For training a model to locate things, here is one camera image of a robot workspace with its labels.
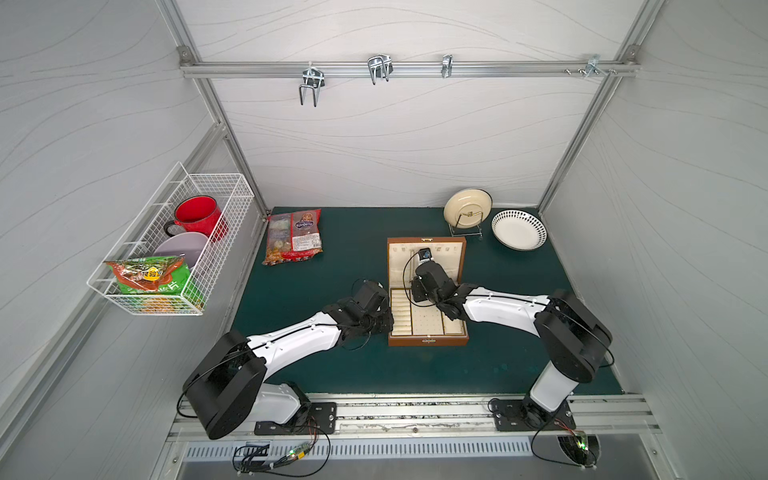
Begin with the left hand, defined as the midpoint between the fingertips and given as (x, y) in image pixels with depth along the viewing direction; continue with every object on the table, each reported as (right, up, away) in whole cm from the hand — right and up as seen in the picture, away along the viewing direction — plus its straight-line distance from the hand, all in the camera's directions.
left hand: (396, 323), depth 83 cm
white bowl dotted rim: (+48, +27, +30) cm, 62 cm away
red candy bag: (-37, +25, +24) cm, 51 cm away
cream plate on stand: (+25, +34, +18) cm, 46 cm away
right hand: (+7, +12, +8) cm, 16 cm away
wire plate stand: (+32, +26, +28) cm, 50 cm away
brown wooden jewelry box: (+8, -1, +1) cm, 8 cm away
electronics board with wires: (-35, -28, -14) cm, 47 cm away
